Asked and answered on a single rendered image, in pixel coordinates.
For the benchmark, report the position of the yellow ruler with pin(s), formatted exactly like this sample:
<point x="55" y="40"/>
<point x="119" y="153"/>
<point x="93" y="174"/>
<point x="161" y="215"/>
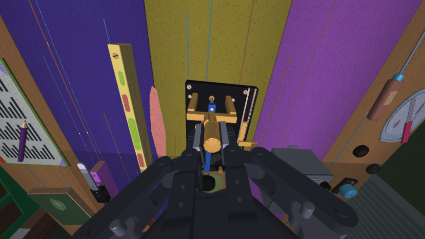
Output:
<point x="127" y="99"/>

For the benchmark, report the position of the brass key frame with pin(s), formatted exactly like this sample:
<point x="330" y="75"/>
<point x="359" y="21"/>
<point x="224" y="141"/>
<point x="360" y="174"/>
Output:
<point x="199" y="116"/>

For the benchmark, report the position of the white code chart sheet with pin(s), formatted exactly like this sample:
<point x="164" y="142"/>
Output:
<point x="36" y="133"/>

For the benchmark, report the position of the indigo felt mat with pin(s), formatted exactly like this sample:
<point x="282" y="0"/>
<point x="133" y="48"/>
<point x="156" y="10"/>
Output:
<point x="83" y="50"/>

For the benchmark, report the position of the blue key lever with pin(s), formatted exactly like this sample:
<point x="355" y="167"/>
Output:
<point x="211" y="108"/>

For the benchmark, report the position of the black round disc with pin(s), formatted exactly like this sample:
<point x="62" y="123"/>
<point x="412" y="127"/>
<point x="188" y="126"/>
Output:
<point x="373" y="169"/>
<point x="361" y="151"/>

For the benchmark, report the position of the green box with oval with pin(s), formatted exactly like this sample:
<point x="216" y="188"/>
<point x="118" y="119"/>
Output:
<point x="63" y="206"/>

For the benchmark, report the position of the grey oscillator box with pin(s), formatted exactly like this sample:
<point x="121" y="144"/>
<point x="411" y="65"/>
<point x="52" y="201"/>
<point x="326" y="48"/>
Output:
<point x="302" y="162"/>

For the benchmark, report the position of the black morse key base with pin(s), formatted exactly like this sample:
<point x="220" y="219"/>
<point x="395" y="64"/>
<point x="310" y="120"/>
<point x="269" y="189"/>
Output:
<point x="219" y="90"/>

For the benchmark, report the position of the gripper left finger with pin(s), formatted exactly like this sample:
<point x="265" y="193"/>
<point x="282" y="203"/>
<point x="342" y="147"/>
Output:
<point x="132" y="186"/>

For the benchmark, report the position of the pink oval eraser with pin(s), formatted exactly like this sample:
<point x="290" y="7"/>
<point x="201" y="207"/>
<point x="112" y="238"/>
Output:
<point x="157" y="123"/>

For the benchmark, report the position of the brass gap screw knob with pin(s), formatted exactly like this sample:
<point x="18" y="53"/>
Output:
<point x="212" y="136"/>

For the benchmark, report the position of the purple pencil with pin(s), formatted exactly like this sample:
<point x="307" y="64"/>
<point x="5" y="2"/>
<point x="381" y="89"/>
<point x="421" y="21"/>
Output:
<point x="22" y="142"/>

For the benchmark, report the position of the olive felt mat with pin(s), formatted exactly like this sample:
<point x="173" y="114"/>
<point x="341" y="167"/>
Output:
<point x="215" y="40"/>

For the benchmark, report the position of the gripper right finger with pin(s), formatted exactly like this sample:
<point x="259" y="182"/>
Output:
<point x="299" y="189"/>

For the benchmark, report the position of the purple felt mat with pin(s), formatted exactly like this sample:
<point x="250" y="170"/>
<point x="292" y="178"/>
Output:
<point x="332" y="66"/>

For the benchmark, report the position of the silver feeler gauge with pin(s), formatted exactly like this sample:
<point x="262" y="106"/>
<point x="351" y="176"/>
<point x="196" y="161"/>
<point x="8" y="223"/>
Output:
<point x="87" y="176"/>

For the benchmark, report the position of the grey round protractor disc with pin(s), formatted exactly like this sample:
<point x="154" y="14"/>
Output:
<point x="396" y="124"/>

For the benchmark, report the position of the grey tray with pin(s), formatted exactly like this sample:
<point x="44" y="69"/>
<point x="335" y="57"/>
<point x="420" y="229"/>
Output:
<point x="391" y="212"/>

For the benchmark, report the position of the purple gauge rack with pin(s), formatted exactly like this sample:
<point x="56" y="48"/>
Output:
<point x="106" y="179"/>

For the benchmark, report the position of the black key knob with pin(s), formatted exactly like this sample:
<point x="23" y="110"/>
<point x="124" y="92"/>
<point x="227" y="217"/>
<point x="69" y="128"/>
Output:
<point x="208" y="183"/>

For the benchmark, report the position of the blue bell on black base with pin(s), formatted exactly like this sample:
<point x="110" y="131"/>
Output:
<point x="348" y="191"/>

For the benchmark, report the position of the green wooden chair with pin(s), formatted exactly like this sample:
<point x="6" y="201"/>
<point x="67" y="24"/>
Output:
<point x="10" y="199"/>

